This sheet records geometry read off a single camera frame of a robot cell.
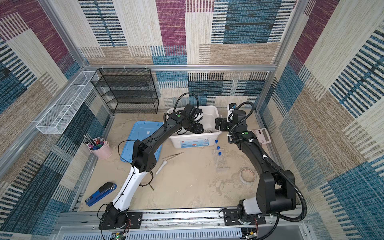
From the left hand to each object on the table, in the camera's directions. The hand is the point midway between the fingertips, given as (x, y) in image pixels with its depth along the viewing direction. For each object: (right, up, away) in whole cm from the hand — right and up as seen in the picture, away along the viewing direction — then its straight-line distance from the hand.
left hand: (201, 127), depth 96 cm
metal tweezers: (-18, -18, 0) cm, 26 cm away
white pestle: (-22, -21, -5) cm, 31 cm away
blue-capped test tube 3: (+9, -14, -17) cm, 24 cm away
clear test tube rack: (+13, -21, -4) cm, 25 cm away
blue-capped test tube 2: (+9, -11, -15) cm, 20 cm away
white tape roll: (+27, -28, -9) cm, 39 cm away
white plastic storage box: (+5, -7, -4) cm, 10 cm away
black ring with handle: (-27, -27, -22) cm, 44 cm away
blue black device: (-53, -34, -15) cm, 65 cm away
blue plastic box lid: (-43, -3, +13) cm, 45 cm away
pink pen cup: (-59, -12, -8) cm, 60 cm away
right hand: (+12, +4, -10) cm, 16 cm away
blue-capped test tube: (+8, -8, -12) cm, 16 cm away
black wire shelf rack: (-53, +26, +14) cm, 60 cm away
